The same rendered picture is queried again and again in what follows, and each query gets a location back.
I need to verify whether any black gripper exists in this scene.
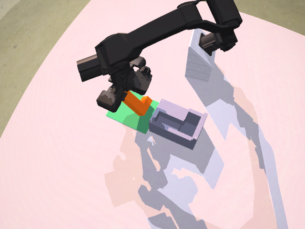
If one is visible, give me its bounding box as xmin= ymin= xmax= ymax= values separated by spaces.
xmin=96 ymin=56 xmax=146 ymax=113

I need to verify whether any orange l-shaped part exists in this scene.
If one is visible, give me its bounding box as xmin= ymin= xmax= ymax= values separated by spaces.
xmin=123 ymin=91 xmax=152 ymax=116

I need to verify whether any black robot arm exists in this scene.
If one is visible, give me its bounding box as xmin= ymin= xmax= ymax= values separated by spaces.
xmin=76 ymin=0 xmax=243 ymax=95

